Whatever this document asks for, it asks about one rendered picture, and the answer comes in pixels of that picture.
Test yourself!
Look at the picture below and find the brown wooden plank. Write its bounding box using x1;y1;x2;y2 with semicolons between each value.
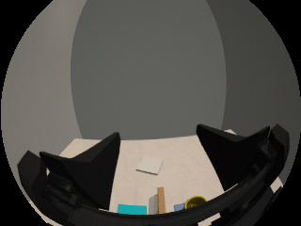
157;187;166;214

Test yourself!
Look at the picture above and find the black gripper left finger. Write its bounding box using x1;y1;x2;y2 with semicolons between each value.
39;132;120;211

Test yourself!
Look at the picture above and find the olive-yellow cup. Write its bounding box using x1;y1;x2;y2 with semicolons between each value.
183;196;207;210

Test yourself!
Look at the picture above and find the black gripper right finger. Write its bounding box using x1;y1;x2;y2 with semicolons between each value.
196;124;270;191

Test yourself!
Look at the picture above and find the beige flat rectangular pad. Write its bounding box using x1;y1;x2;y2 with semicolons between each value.
136;155;165;176

